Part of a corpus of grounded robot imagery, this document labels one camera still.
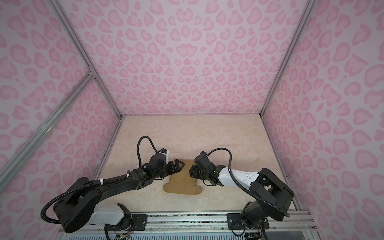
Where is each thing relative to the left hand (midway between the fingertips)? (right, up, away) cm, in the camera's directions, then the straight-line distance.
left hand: (182, 165), depth 84 cm
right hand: (+5, -4, 0) cm, 6 cm away
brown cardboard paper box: (0, -9, -2) cm, 9 cm away
